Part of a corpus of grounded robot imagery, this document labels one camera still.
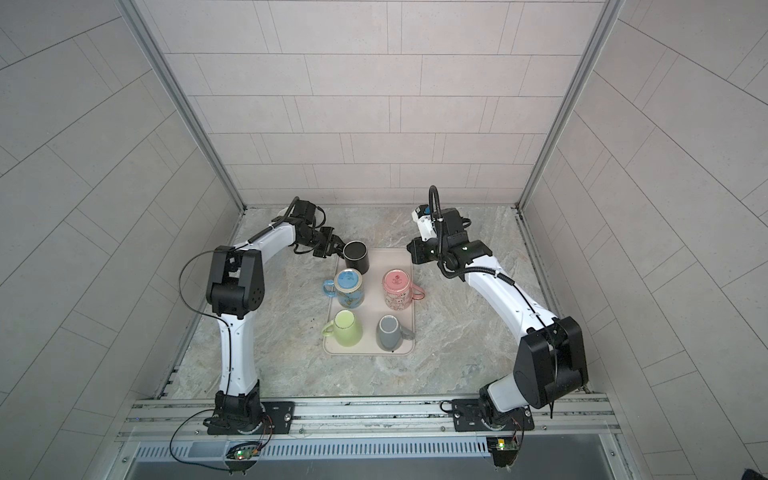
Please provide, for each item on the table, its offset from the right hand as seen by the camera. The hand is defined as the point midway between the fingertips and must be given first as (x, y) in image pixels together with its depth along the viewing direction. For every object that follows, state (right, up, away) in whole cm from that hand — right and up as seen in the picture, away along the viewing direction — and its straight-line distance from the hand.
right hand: (408, 245), depth 82 cm
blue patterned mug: (-17, -11, +1) cm, 20 cm away
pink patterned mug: (-2, -12, 0) cm, 13 cm away
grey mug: (-5, -22, -6) cm, 23 cm away
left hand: (-17, +2, +16) cm, 23 cm away
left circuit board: (-36, -44, -18) cm, 60 cm away
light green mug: (-16, -21, -5) cm, 27 cm away
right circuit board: (+22, -46, -14) cm, 53 cm away
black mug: (-16, -3, +10) cm, 19 cm away
